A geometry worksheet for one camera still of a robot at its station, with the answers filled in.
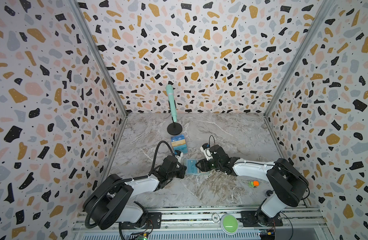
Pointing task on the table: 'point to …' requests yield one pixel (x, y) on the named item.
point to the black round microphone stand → (174, 128)
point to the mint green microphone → (172, 102)
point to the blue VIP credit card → (191, 167)
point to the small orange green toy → (254, 184)
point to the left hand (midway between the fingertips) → (189, 165)
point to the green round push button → (229, 224)
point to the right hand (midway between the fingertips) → (198, 162)
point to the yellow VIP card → (178, 142)
